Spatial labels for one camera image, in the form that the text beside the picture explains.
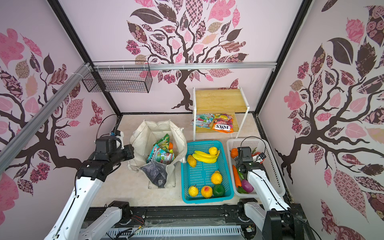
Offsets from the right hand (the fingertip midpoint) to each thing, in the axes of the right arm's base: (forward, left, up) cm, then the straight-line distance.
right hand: (244, 161), depth 86 cm
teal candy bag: (0, +49, +9) cm, 49 cm away
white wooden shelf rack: (+17, +27, +9) cm, 33 cm away
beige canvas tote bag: (+10, +57, +14) cm, 59 cm away
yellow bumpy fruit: (-9, +17, -1) cm, 20 cm away
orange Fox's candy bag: (+20, +11, +12) cm, 26 cm away
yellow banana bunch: (+4, +23, -3) cm, 23 cm away
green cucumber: (-6, +2, -5) cm, 8 cm away
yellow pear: (-16, +31, -2) cm, 34 cm away
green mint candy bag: (+22, +24, +12) cm, 35 cm away
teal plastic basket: (-6, +26, -7) cm, 28 cm away
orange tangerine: (+14, +46, -3) cm, 48 cm away
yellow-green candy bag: (+11, +49, +4) cm, 50 cm away
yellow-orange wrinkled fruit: (+1, +31, -1) cm, 31 cm away
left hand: (0, +61, +15) cm, 62 cm away
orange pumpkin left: (+6, +5, -1) cm, 8 cm away
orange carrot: (-7, +5, -4) cm, 10 cm away
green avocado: (-16, +17, -2) cm, 23 cm away
